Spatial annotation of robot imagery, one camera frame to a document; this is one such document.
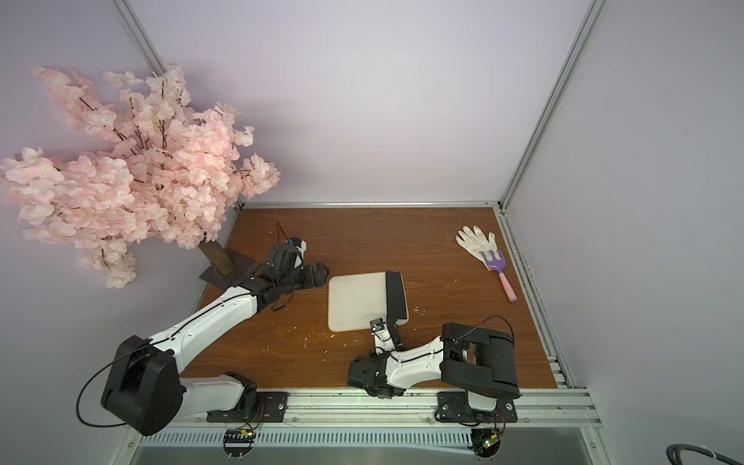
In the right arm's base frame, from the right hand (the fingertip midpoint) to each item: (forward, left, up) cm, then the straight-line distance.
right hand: (390, 337), depth 85 cm
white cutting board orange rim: (+13, +12, -1) cm, 17 cm away
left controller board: (-27, +39, -3) cm, 47 cm away
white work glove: (+36, -32, 0) cm, 48 cm away
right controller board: (-24, -24, -2) cm, 34 cm away
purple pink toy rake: (+27, -38, 0) cm, 47 cm away
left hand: (+15, +22, +13) cm, 30 cm away
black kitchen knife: (+11, -1, +1) cm, 11 cm away
